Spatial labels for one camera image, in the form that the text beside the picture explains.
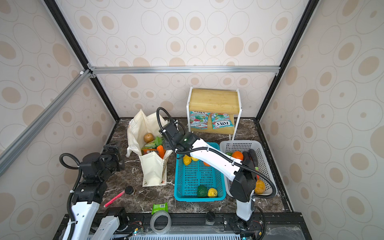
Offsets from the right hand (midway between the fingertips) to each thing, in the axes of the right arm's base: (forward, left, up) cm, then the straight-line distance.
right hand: (170, 140), depth 79 cm
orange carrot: (0, +7, -11) cm, 13 cm away
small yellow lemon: (0, -12, -20) cm, 24 cm away
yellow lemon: (-2, -8, -18) cm, 20 cm away
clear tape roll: (-31, +7, -20) cm, 38 cm away
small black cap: (-22, +20, -12) cm, 32 cm away
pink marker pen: (-23, +31, -20) cm, 44 cm away
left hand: (-6, +19, +5) cm, 21 cm away
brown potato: (+10, +16, -11) cm, 22 cm away
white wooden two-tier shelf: (+21, -24, +9) cm, 33 cm away
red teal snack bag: (+18, -16, -4) cm, 25 cm away
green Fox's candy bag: (+19, -29, -5) cm, 35 cm away
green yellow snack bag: (+6, +13, -12) cm, 18 cm away
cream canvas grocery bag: (-12, +9, -8) cm, 17 cm away
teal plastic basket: (-12, -9, -22) cm, 27 cm away
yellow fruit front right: (-22, -22, -17) cm, 35 cm away
